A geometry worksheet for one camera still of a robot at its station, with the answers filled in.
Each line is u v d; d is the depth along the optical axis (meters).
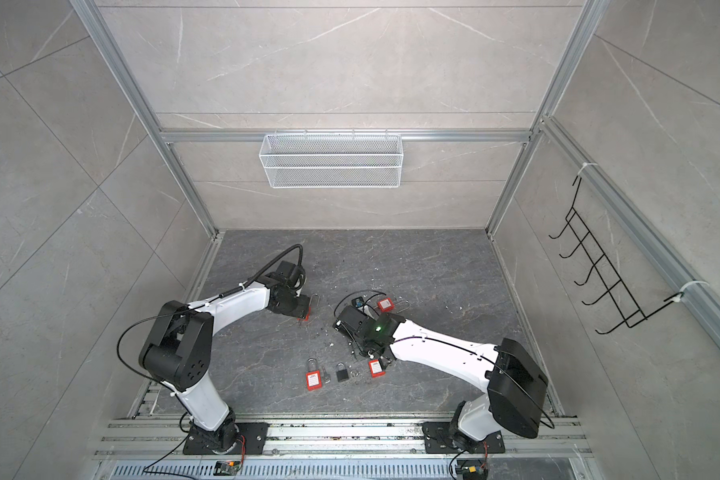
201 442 0.71
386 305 0.95
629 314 0.58
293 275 0.78
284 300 0.80
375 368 0.83
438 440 0.73
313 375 0.82
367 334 0.59
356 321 0.60
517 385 0.40
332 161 1.01
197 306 0.51
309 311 0.88
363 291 1.03
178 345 0.48
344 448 0.73
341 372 0.84
